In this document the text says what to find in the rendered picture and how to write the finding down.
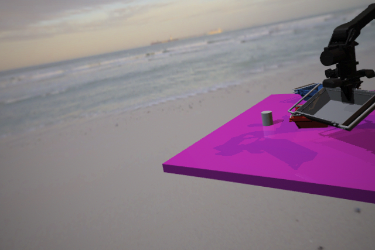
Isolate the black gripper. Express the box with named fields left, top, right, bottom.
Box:
left=323, top=59, right=375, bottom=101

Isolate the black cylinder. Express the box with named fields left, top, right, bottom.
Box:
left=261, top=111, right=274, bottom=126

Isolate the red plastic tray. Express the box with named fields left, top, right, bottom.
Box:
left=289, top=116, right=328, bottom=128

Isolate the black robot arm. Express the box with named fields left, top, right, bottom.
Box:
left=320, top=3, right=375, bottom=78

